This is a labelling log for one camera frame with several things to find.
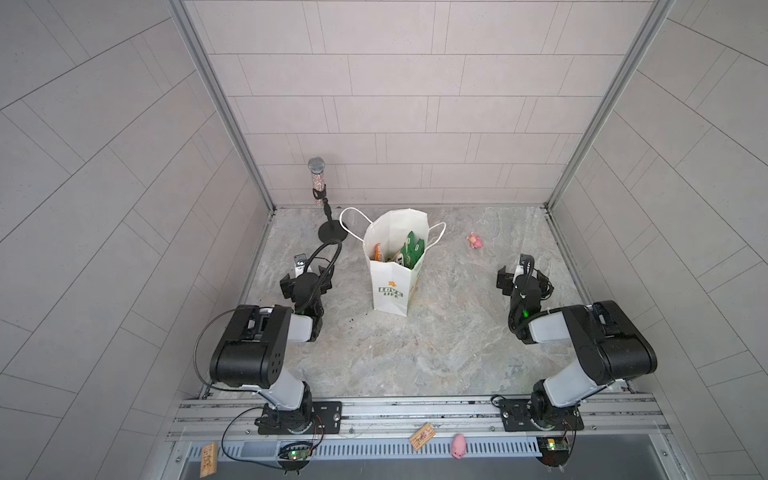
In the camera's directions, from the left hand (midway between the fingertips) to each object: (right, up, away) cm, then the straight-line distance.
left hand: (309, 265), depth 93 cm
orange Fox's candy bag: (+22, +5, -7) cm, 24 cm away
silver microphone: (+5, +29, -9) cm, 31 cm away
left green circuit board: (+6, -38, -29) cm, 48 cm away
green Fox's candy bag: (+32, +5, -7) cm, 33 cm away
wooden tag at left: (-13, -39, -29) cm, 50 cm away
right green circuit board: (+64, -40, -25) cm, 80 cm away
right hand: (+67, 0, 0) cm, 67 cm away
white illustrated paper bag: (+27, -3, -15) cm, 31 cm away
